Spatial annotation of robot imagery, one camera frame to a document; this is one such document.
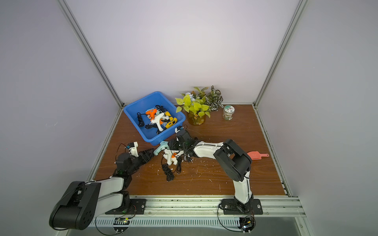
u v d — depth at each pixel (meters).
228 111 1.06
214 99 0.93
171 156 0.87
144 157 0.78
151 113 1.10
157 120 1.00
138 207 0.73
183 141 0.73
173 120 1.04
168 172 0.83
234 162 0.49
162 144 0.94
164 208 0.74
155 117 1.05
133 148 0.79
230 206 0.73
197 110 0.90
